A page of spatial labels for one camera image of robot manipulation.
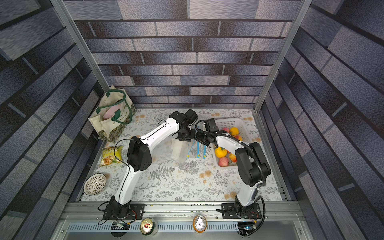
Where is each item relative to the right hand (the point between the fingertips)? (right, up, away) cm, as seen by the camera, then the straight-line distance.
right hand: (193, 137), depth 94 cm
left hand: (0, -1, -4) cm, 4 cm away
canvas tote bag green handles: (-49, +14, -6) cm, 51 cm away
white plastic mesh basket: (+33, +3, +4) cm, 34 cm away
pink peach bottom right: (+17, -14, -9) cm, 24 cm away
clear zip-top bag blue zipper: (-6, -9, 0) cm, 10 cm away
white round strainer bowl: (-56, -25, -13) cm, 62 cm away
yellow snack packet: (-51, -10, -4) cm, 52 cm away
